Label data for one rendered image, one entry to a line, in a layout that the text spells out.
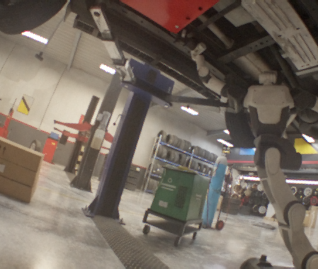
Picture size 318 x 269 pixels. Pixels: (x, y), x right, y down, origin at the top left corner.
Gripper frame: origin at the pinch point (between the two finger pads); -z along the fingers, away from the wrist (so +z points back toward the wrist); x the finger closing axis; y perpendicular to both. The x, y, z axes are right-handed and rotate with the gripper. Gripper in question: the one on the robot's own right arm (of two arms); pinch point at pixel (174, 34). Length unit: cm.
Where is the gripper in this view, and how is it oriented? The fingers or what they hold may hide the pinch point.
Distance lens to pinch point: 158.1
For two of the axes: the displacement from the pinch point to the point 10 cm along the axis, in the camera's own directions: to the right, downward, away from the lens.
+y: -4.9, 0.8, 8.7
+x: -2.7, 9.3, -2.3
